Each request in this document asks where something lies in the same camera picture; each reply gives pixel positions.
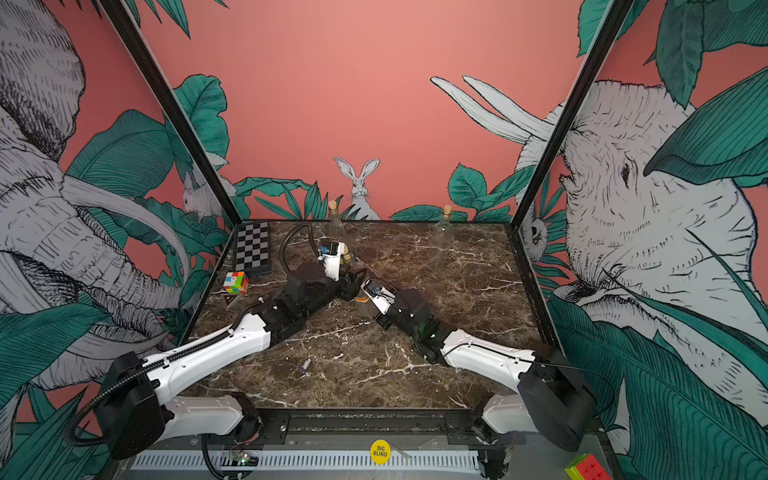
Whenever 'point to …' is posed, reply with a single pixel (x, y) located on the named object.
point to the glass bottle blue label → (444, 241)
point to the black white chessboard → (253, 247)
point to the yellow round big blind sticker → (380, 451)
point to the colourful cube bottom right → (586, 467)
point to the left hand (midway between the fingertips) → (363, 265)
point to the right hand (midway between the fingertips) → (371, 289)
